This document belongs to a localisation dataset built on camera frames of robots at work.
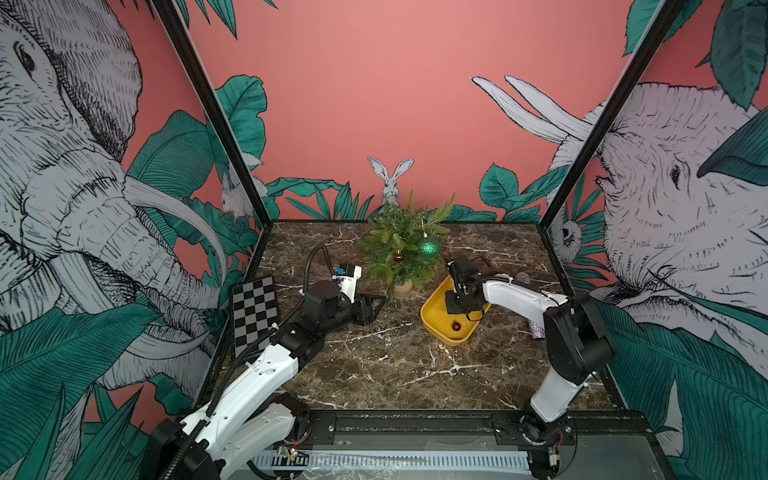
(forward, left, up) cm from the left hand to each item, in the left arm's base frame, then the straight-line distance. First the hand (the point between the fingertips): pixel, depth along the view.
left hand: (381, 295), depth 76 cm
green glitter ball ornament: (+4, -12, +13) cm, 18 cm away
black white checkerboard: (+5, +40, -19) cm, 45 cm away
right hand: (+7, -22, -17) cm, 28 cm away
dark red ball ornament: (+4, -4, +10) cm, 12 cm away
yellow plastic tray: (-1, -21, -20) cm, 29 cm away
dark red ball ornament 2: (-1, -23, -19) cm, 30 cm away
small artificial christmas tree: (+6, -6, +12) cm, 15 cm away
